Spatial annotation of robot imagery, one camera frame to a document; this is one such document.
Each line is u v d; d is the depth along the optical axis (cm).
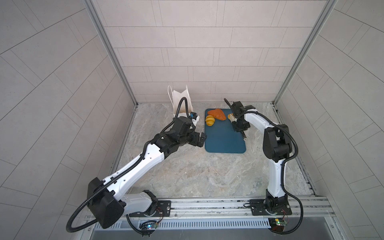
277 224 68
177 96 91
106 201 36
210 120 102
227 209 72
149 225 64
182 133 55
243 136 88
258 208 71
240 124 83
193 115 64
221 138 96
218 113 106
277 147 55
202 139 65
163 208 70
